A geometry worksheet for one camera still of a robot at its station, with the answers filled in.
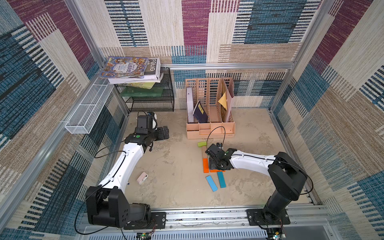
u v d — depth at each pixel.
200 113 1.07
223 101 0.91
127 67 0.81
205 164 0.92
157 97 1.15
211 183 0.85
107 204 0.40
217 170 0.89
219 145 0.83
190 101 0.97
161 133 0.74
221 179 0.86
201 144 0.99
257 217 0.74
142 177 0.85
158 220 0.73
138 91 0.96
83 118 0.71
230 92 0.90
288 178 0.46
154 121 0.66
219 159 0.68
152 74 0.80
